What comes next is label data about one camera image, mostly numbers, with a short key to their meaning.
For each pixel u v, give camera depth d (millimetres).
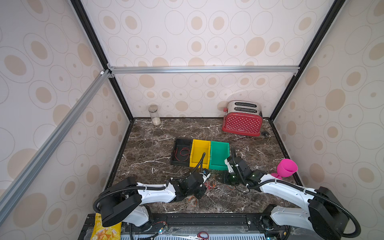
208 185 850
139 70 1447
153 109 1060
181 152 1000
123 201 422
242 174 641
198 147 1027
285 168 760
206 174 741
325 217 410
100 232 680
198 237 700
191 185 636
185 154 974
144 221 604
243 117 980
